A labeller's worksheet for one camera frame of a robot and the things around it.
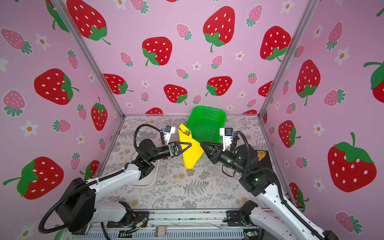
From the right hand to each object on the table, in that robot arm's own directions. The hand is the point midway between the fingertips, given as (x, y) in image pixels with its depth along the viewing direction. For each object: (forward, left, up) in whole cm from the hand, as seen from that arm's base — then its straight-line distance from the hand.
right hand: (200, 144), depth 61 cm
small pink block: (-28, +16, -33) cm, 46 cm away
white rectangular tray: (-6, +28, -30) cm, 42 cm away
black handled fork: (+7, +7, -2) cm, 10 cm away
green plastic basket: (+45, +2, -35) cm, 57 cm away
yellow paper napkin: (0, +4, -8) cm, 9 cm away
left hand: (+2, +5, -5) cm, 7 cm away
